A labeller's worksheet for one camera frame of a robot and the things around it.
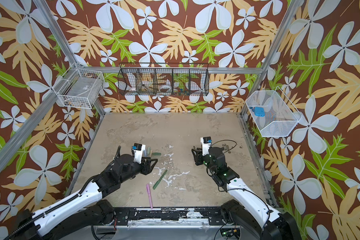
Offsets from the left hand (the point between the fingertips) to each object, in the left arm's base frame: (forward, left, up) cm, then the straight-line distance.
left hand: (154, 157), depth 76 cm
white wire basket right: (+24, -67, +10) cm, 71 cm away
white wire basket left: (+37, +46, +15) cm, 61 cm away
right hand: (+5, -21, 0) cm, 21 cm away
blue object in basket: (+26, -60, +9) cm, 66 cm away
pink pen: (-10, +4, -18) cm, 21 cm away
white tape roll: (+47, -4, +9) cm, 48 cm away
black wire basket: (+51, -3, +13) cm, 52 cm away
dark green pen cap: (+12, +2, -18) cm, 22 cm away
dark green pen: (-5, -2, -17) cm, 18 cm away
